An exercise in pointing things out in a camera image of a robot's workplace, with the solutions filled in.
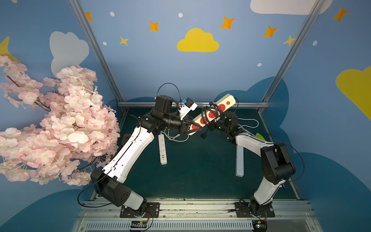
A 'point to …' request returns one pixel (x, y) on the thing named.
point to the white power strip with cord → (239, 149)
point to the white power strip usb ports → (163, 151)
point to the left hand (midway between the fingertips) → (200, 124)
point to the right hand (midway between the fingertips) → (206, 116)
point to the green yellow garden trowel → (259, 136)
